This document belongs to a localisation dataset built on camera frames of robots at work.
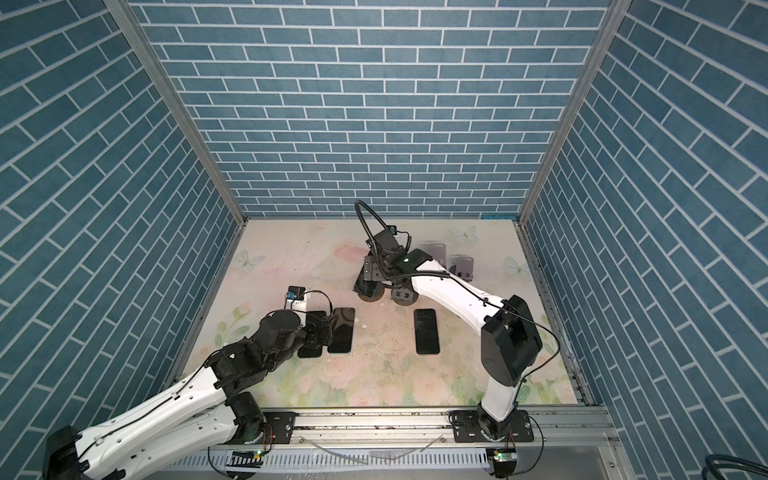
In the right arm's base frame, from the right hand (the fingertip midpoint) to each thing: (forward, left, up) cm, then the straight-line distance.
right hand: (378, 263), depth 86 cm
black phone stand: (-28, +12, +1) cm, 30 cm away
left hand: (-17, +12, -2) cm, 21 cm away
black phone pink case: (-12, -15, -18) cm, 26 cm away
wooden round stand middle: (-4, +3, -10) cm, 11 cm away
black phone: (-17, +9, -12) cm, 23 cm away
